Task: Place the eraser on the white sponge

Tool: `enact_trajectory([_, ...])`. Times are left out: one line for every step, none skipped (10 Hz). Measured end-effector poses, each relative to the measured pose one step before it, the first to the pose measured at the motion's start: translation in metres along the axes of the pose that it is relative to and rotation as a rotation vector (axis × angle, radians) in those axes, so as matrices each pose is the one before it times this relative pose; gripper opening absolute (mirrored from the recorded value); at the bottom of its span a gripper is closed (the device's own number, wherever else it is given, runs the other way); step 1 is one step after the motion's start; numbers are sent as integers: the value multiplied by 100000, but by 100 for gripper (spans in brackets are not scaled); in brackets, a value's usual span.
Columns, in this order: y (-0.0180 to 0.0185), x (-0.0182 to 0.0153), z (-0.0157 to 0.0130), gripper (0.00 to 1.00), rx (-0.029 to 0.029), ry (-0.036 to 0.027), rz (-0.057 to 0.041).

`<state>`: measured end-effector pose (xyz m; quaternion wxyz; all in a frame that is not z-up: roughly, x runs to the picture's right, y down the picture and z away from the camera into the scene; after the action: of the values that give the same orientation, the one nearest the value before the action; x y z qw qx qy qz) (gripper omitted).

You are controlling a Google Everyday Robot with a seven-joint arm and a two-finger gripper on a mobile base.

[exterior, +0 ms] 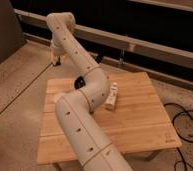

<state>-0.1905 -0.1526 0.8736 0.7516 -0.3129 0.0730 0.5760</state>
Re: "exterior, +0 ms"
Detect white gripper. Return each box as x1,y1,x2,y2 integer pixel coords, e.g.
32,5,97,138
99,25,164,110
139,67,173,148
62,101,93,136
50,40,65,66

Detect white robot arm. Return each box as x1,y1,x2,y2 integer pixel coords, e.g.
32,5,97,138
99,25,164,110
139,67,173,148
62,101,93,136
46,12,133,171

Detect black bowl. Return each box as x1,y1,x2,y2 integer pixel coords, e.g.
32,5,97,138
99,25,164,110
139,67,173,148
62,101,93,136
74,76,86,89

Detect white paper cup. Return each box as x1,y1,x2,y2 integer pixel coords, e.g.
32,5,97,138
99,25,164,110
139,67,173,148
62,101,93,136
53,93,66,103

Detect grey cabinet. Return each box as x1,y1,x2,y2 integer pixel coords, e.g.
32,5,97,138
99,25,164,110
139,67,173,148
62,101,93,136
0,0,26,63

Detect wooden table board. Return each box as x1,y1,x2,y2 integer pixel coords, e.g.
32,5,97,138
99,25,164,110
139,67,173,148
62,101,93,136
37,72,181,164

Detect metal rail frame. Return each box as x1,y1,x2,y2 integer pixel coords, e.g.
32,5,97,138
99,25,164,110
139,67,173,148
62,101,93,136
14,9,193,90

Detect black cables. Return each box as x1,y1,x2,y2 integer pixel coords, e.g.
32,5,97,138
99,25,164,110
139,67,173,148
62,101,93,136
163,97,193,171

